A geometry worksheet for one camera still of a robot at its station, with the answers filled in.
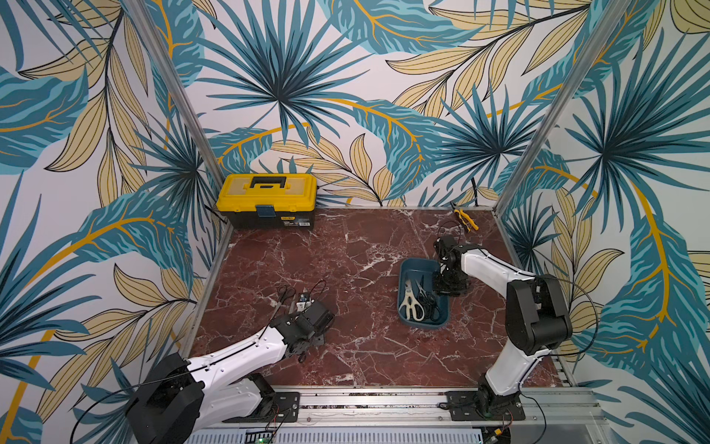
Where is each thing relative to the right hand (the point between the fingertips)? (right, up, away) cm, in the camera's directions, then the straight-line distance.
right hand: (441, 291), depth 93 cm
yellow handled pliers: (+17, +26, +24) cm, 39 cm away
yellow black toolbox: (-58, +31, +7) cm, 66 cm away
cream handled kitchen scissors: (-11, -4, -3) cm, 12 cm away
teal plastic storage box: (-7, +6, +9) cm, 13 cm away
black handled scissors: (-5, -3, -1) cm, 6 cm away
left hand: (-42, -11, -9) cm, 45 cm away
